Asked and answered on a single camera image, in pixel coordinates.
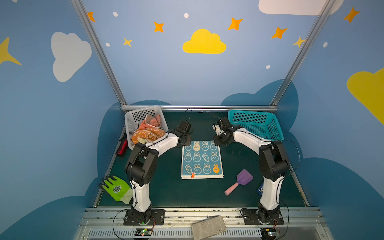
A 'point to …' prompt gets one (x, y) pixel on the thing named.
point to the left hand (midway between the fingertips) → (187, 140)
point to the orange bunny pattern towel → (148, 134)
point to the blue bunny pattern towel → (201, 160)
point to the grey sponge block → (208, 227)
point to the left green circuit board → (143, 232)
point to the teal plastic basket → (264, 125)
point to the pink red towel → (150, 121)
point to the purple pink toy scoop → (243, 178)
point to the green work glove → (119, 189)
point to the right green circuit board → (268, 232)
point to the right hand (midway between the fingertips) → (217, 139)
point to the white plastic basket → (133, 119)
